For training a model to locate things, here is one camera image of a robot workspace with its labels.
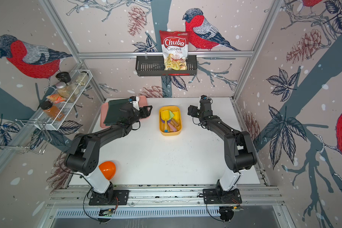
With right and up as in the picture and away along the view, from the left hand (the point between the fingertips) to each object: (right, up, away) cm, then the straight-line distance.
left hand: (152, 104), depth 91 cm
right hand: (+27, -2, +5) cm, 28 cm away
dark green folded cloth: (-35, -7, +20) cm, 41 cm away
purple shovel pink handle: (+13, -16, +7) cm, 22 cm away
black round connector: (+41, -56, -21) cm, 72 cm away
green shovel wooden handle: (+12, -8, +16) cm, 21 cm away
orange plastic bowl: (-23, -38, -11) cm, 46 cm away
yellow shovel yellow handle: (+16, -8, +17) cm, 25 cm away
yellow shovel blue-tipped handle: (+8, -8, +16) cm, 19 cm away
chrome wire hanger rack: (-48, -14, -33) cm, 60 cm away
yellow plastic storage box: (+19, -17, +10) cm, 27 cm away
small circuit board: (-20, -56, -20) cm, 63 cm away
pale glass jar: (-42, +16, -6) cm, 45 cm away
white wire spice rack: (-40, -2, -22) cm, 45 cm away
